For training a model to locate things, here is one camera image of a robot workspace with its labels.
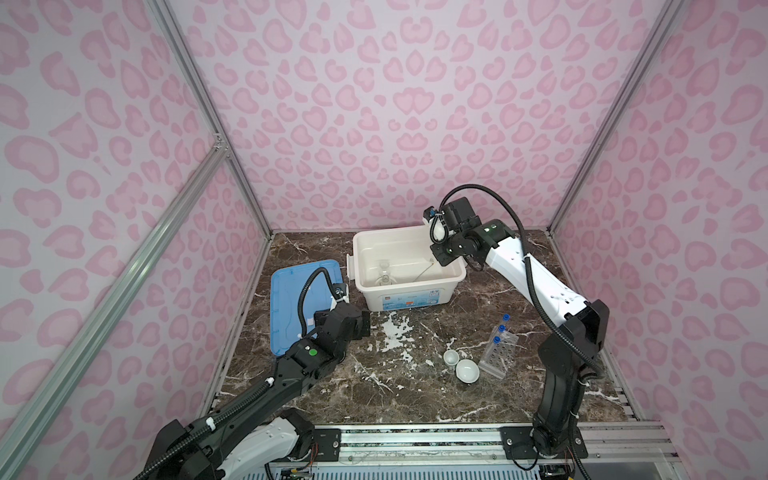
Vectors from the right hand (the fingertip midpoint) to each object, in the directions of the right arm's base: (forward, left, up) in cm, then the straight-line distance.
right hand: (440, 244), depth 84 cm
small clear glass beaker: (+6, +17, -17) cm, 24 cm away
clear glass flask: (-1, +16, -15) cm, 22 cm away
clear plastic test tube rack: (-22, -18, -24) cm, 37 cm away
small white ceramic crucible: (-23, -4, -22) cm, 33 cm away
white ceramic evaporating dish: (-27, -8, -23) cm, 36 cm away
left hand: (-15, +24, -8) cm, 30 cm away
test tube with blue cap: (-24, -13, -9) cm, 29 cm away
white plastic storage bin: (+8, +13, -23) cm, 28 cm away
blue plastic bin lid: (-3, +50, -23) cm, 55 cm away
